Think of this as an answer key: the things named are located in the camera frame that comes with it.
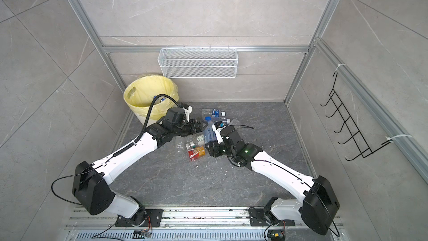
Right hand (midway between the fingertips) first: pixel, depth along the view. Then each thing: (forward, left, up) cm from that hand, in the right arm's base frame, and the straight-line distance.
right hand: (209, 143), depth 78 cm
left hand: (+8, +3, +6) cm, 10 cm away
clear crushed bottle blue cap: (+26, -7, -16) cm, 31 cm away
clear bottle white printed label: (+9, +7, -12) cm, 17 cm away
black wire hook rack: (-6, -59, +13) cm, 61 cm away
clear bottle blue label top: (+30, -3, -13) cm, 33 cm away
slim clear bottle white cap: (+7, +18, -15) cm, 25 cm away
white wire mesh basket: (+50, +7, +12) cm, 52 cm away
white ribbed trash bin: (+32, +41, +4) cm, 53 cm away
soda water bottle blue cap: (+3, 0, +5) cm, 6 cm away
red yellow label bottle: (+1, +9, -12) cm, 15 cm away
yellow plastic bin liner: (+32, +41, +4) cm, 53 cm away
